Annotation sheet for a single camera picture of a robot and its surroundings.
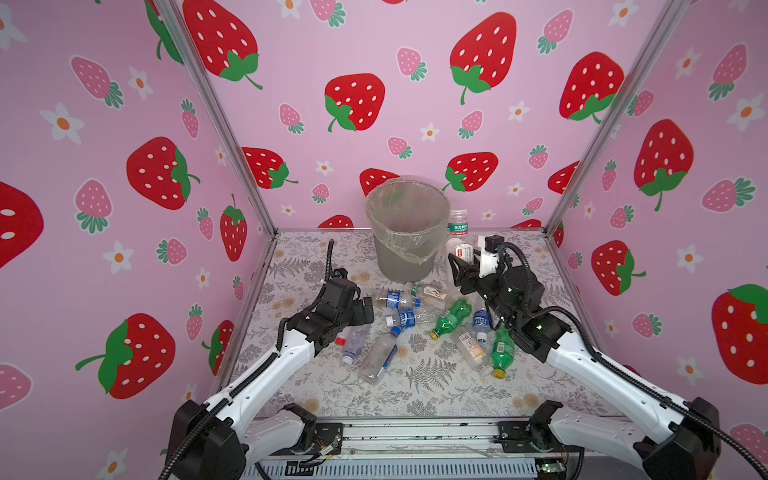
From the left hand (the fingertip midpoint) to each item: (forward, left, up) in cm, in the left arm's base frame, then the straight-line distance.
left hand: (359, 304), depth 82 cm
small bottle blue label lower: (+1, -16, -10) cm, 18 cm away
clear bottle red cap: (-5, +7, -14) cm, 16 cm away
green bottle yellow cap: (+1, -27, -10) cm, 29 cm away
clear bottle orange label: (-9, -33, -10) cm, 36 cm away
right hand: (+3, -25, +18) cm, 32 cm away
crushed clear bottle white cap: (-3, +3, -16) cm, 17 cm away
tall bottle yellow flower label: (+8, -26, +18) cm, 32 cm away
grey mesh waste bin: (+23, -9, -12) cm, 27 cm away
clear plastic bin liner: (+36, -15, +1) cm, 39 cm away
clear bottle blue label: (-9, -5, -15) cm, 18 cm away
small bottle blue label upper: (+8, -9, -11) cm, 16 cm away
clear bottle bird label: (+10, -21, -9) cm, 25 cm away
